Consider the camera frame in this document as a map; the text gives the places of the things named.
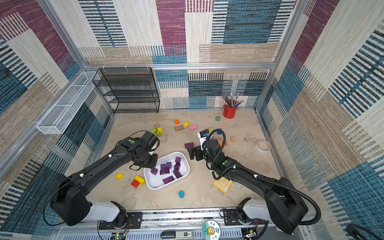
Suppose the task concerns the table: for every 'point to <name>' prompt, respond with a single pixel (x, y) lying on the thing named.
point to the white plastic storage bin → (156, 182)
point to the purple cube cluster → (178, 159)
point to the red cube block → (135, 183)
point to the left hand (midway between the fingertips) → (154, 164)
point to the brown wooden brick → (179, 128)
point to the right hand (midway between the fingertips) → (197, 147)
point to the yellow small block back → (186, 124)
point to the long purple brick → (168, 179)
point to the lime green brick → (153, 130)
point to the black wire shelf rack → (129, 89)
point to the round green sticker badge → (211, 230)
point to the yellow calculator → (223, 184)
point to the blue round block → (181, 194)
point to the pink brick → (193, 127)
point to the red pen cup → (229, 113)
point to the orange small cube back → (177, 122)
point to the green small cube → (217, 118)
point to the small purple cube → (154, 171)
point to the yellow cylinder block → (141, 180)
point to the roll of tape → (263, 146)
